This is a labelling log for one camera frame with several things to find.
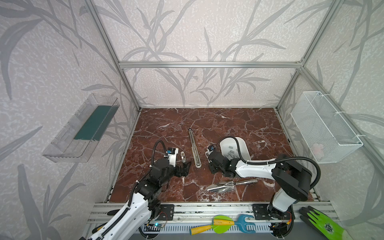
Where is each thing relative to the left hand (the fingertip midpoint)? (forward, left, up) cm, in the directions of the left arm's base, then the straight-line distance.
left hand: (186, 156), depth 80 cm
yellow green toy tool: (-29, -18, -10) cm, 36 cm away
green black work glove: (-29, -66, -9) cm, 72 cm away
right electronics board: (-31, -47, -16) cm, 59 cm away
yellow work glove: (-32, +23, +19) cm, 44 cm away
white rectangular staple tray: (+11, -27, -12) cm, 31 cm away
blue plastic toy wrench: (-29, -27, -8) cm, 41 cm away
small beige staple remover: (+4, +3, -9) cm, 10 cm away
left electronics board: (-31, +13, -13) cm, 36 cm away
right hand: (+4, -14, -10) cm, 18 cm away
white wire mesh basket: (0, -62, +22) cm, 66 cm away
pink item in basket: (0, -65, +10) cm, 66 cm away
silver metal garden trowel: (-12, -22, -10) cm, 27 cm away
